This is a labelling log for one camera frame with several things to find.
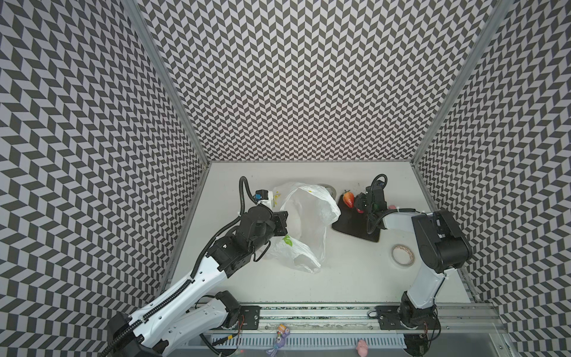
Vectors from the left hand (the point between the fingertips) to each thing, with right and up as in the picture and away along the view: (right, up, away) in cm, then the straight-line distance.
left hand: (288, 215), depth 72 cm
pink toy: (+23, -39, -6) cm, 46 cm away
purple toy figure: (-2, -36, -4) cm, 36 cm away
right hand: (+31, +2, +28) cm, 42 cm away
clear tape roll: (+19, +6, +32) cm, 38 cm away
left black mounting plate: (-12, -34, 0) cm, 36 cm away
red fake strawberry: (+31, -2, +26) cm, 40 cm away
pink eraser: (+46, -1, +27) cm, 54 cm away
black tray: (+28, -7, +23) cm, 37 cm away
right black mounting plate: (+34, -35, +1) cm, 48 cm away
